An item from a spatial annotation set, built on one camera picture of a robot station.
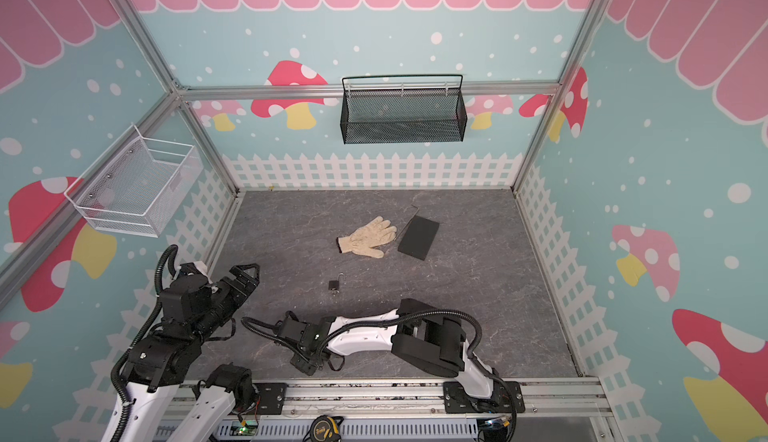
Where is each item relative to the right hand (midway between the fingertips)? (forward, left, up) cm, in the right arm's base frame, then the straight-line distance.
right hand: (303, 357), depth 81 cm
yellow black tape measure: (-16, -9, +3) cm, 19 cm away
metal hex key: (+46, -30, 0) cm, 55 cm away
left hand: (+12, +9, +21) cm, 26 cm away
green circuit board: (-16, +12, -2) cm, 20 cm away
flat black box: (+40, -34, -1) cm, 52 cm away
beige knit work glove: (+39, -14, -1) cm, 42 cm away
